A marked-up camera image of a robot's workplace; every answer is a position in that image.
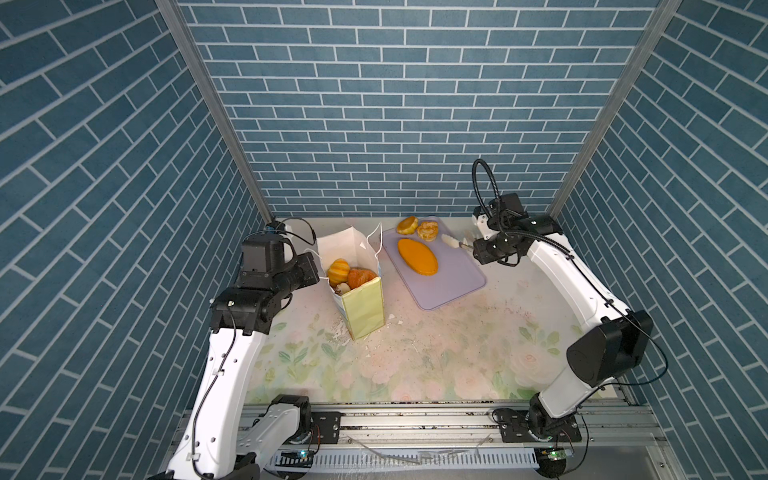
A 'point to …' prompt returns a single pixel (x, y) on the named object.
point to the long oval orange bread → (418, 257)
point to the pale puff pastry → (428, 230)
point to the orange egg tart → (338, 271)
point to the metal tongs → (454, 243)
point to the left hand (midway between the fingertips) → (316, 259)
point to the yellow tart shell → (407, 225)
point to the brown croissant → (358, 275)
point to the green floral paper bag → (350, 262)
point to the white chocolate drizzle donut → (342, 288)
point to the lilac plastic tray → (457, 275)
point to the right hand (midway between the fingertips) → (480, 247)
